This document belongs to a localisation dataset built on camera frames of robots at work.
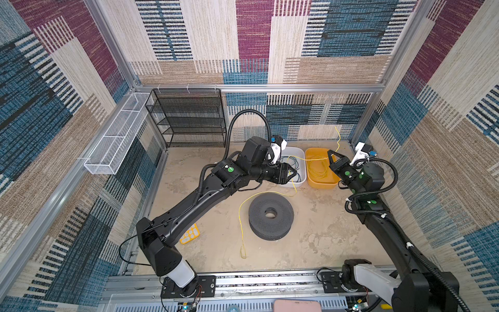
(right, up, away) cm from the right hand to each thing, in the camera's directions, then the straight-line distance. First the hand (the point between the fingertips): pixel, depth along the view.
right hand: (326, 153), depth 75 cm
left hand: (-14, -6, -9) cm, 18 cm away
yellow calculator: (-54, -34, +10) cm, 65 cm away
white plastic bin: (-4, 0, +36) cm, 36 cm away
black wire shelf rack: (-63, +21, +36) cm, 76 cm away
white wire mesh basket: (-95, 0, +16) cm, 96 cm away
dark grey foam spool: (-21, -32, +7) cm, 38 cm away
